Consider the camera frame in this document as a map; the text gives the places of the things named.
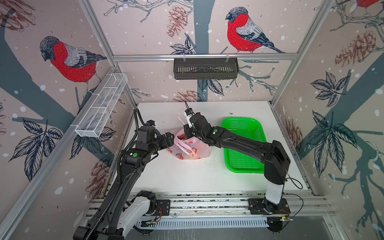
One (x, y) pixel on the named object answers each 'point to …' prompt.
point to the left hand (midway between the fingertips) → (167, 137)
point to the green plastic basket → (240, 162)
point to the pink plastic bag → (185, 148)
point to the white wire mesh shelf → (97, 112)
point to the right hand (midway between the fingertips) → (183, 127)
